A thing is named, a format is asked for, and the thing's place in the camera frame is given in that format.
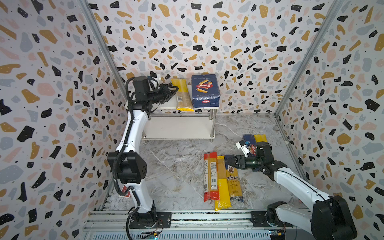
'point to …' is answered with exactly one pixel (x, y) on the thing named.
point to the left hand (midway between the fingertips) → (179, 86)
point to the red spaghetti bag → (210, 176)
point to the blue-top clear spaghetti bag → (234, 182)
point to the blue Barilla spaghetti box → (250, 141)
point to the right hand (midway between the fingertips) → (226, 161)
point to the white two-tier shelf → (168, 122)
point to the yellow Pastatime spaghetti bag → (224, 202)
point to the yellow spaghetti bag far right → (260, 138)
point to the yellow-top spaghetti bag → (184, 102)
